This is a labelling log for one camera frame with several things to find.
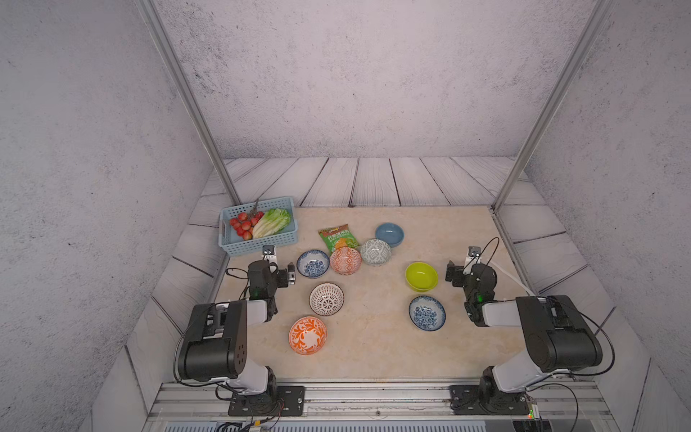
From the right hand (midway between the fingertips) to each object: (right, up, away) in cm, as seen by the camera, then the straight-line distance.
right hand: (468, 260), depth 93 cm
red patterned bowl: (-42, -1, +8) cm, 43 cm away
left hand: (-64, -1, +1) cm, 64 cm away
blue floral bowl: (-54, -2, +8) cm, 55 cm away
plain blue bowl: (-24, +9, +15) cm, 30 cm away
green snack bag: (-45, +8, +12) cm, 48 cm away
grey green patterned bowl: (-31, +2, +11) cm, 33 cm away
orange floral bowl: (-53, -22, -10) cm, 58 cm away
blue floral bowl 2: (-15, -17, -5) cm, 23 cm away
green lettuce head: (-71, +14, +14) cm, 74 cm away
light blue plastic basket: (-83, +5, +8) cm, 83 cm away
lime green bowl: (-15, -6, +2) cm, 17 cm away
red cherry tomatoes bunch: (-83, +13, +16) cm, 86 cm away
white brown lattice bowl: (-48, -13, -2) cm, 50 cm away
